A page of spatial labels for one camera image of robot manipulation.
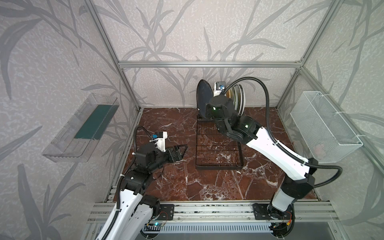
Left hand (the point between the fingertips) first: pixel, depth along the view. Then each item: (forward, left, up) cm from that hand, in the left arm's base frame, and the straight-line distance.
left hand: (182, 148), depth 70 cm
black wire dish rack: (+13, -18, -24) cm, 33 cm away
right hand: (+14, -14, +19) cm, 27 cm away
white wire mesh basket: (+1, -63, +10) cm, 64 cm away
